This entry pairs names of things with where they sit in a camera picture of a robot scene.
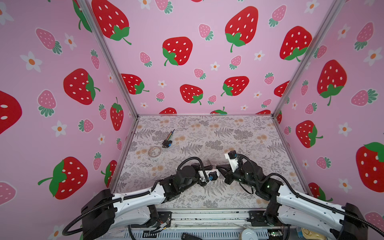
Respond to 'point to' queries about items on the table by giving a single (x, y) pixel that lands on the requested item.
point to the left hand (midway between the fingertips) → (210, 163)
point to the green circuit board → (276, 233)
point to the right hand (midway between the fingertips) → (216, 167)
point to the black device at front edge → (186, 236)
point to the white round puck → (249, 234)
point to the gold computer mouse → (310, 235)
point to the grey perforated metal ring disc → (154, 151)
